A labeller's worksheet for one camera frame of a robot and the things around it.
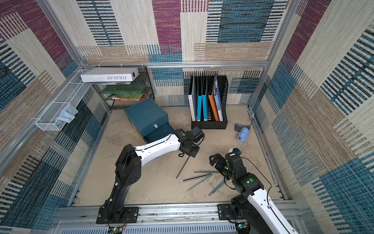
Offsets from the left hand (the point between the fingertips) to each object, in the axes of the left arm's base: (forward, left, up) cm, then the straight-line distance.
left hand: (193, 151), depth 88 cm
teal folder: (+22, -4, +17) cm, 28 cm away
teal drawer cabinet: (+12, +24, +15) cm, 31 cm away
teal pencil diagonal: (-16, -3, -8) cm, 18 cm away
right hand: (-8, -11, +5) cm, 14 cm away
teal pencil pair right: (-19, -13, -7) cm, 23 cm away
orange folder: (+23, -13, +15) cm, 30 cm away
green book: (+33, +43, +20) cm, 57 cm away
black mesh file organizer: (+24, -9, +21) cm, 33 cm away
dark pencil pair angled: (-13, 0, -8) cm, 15 cm away
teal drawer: (+9, +23, +6) cm, 26 cm away
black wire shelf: (+46, +61, -4) cm, 76 cm away
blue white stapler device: (+14, -34, +1) cm, 36 cm away
